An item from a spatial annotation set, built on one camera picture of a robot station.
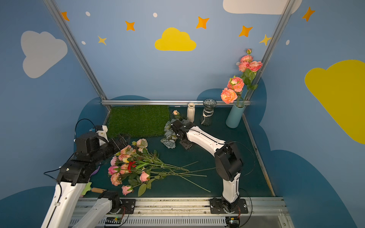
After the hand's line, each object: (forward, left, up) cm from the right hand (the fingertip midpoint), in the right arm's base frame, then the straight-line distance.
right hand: (193, 140), depth 90 cm
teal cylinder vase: (+21, -30, 0) cm, 36 cm away
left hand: (-12, +35, +19) cm, 41 cm away
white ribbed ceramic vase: (+22, +2, +2) cm, 23 cm away
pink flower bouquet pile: (-16, +28, -7) cm, 33 cm away
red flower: (-18, +37, -3) cm, 41 cm away
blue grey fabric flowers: (+3, +15, -5) cm, 16 cm away
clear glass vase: (+27, -11, +6) cm, 30 cm away
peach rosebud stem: (+29, +13, -9) cm, 33 cm away
